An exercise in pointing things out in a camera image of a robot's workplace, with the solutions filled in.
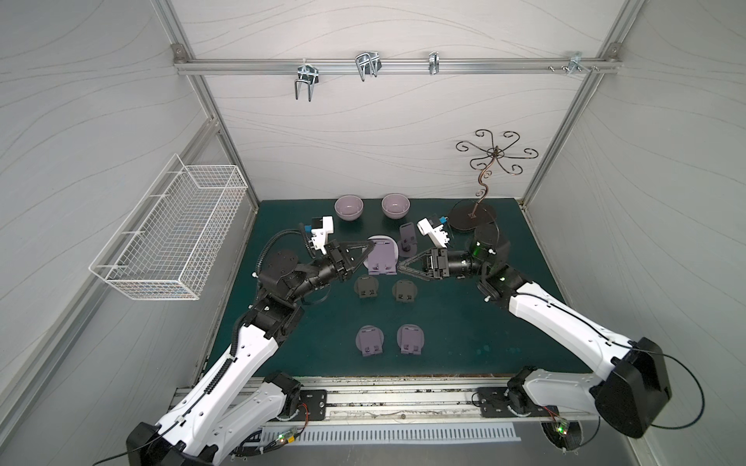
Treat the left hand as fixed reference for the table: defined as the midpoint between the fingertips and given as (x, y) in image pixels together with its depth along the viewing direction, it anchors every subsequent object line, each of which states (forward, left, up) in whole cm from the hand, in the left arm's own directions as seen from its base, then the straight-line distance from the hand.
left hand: (375, 248), depth 59 cm
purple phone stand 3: (-5, -10, -38) cm, 40 cm away
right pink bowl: (+47, -6, -34) cm, 58 cm away
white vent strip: (-28, -5, -39) cm, 48 cm away
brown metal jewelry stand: (+45, -38, -37) cm, 69 cm away
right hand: (-1, -5, -6) cm, 8 cm away
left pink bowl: (+46, +13, -35) cm, 59 cm away
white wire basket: (+7, +51, -7) cm, 52 cm away
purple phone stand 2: (-6, +2, -39) cm, 39 cm away
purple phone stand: (+1, -2, -5) cm, 5 cm away
